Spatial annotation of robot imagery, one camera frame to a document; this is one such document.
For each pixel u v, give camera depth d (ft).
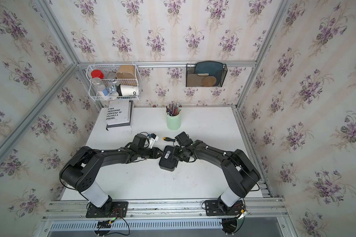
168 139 3.24
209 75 3.07
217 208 2.14
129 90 3.05
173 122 3.25
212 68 3.06
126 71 2.89
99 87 2.96
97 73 3.01
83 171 1.51
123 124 3.42
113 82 3.06
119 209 2.37
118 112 3.49
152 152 2.65
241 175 1.46
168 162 2.83
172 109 3.32
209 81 3.20
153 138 2.80
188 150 2.12
